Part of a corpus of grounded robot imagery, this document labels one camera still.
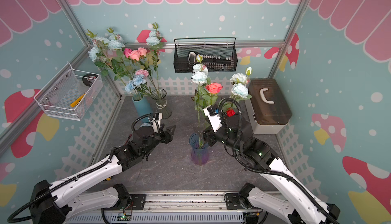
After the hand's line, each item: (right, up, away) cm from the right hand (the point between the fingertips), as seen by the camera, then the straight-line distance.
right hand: (200, 124), depth 61 cm
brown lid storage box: (+41, +5, +29) cm, 50 cm away
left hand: (-15, -3, +15) cm, 21 cm away
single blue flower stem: (-36, -4, +38) cm, 52 cm away
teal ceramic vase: (-36, +8, +33) cm, 49 cm away
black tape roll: (-59, +22, +20) cm, 66 cm away
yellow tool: (-59, +10, +10) cm, 60 cm away
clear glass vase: (-25, +9, +35) cm, 44 cm away
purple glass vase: (0, -15, +16) cm, 22 cm away
